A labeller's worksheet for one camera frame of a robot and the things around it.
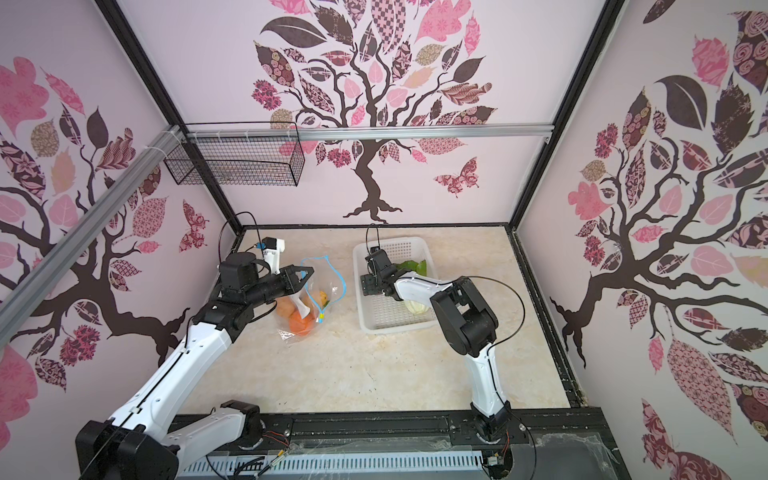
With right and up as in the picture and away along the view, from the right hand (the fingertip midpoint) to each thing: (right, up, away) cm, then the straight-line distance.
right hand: (376, 275), depth 100 cm
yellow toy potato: (-15, -6, -12) cm, 21 cm away
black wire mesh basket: (-57, +46, +22) cm, 77 cm away
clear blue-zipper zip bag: (-14, -2, -14) cm, 20 cm away
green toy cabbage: (+12, +4, -5) cm, 13 cm away
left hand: (-15, +2, -24) cm, 28 cm away
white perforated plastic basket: (+2, -12, -5) cm, 14 cm away
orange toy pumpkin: (-22, -14, -16) cm, 30 cm away
